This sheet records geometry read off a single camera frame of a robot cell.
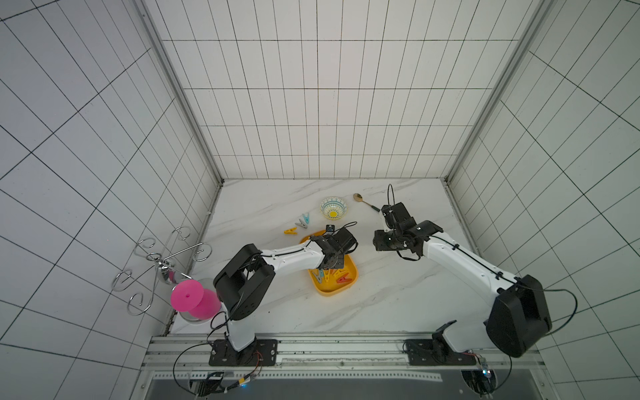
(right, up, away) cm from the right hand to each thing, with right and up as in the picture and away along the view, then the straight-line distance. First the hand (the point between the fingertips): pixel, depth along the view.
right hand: (370, 240), depth 85 cm
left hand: (-15, -9, +4) cm, 18 cm away
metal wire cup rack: (-57, -3, -23) cm, 62 cm away
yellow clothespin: (-30, +1, +15) cm, 34 cm away
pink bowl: (-50, -9, -26) cm, 57 cm away
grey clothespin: (-26, +4, +18) cm, 32 cm away
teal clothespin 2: (-18, -14, +2) cm, 23 cm away
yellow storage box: (-14, -15, +1) cm, 21 cm away
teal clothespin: (-24, +7, +21) cm, 33 cm away
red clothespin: (-10, -14, +2) cm, 17 cm away
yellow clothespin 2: (-10, -13, +3) cm, 17 cm away
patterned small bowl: (-12, +11, +21) cm, 27 cm away
